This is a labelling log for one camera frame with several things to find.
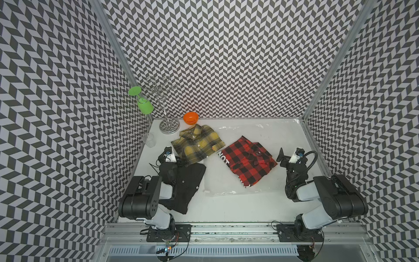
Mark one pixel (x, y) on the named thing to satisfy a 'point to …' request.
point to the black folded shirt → (185, 179)
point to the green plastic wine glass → (144, 106)
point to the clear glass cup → (149, 140)
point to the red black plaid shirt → (249, 160)
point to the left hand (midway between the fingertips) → (175, 149)
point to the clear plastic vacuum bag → (274, 134)
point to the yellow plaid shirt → (195, 143)
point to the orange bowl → (191, 118)
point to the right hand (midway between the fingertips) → (289, 152)
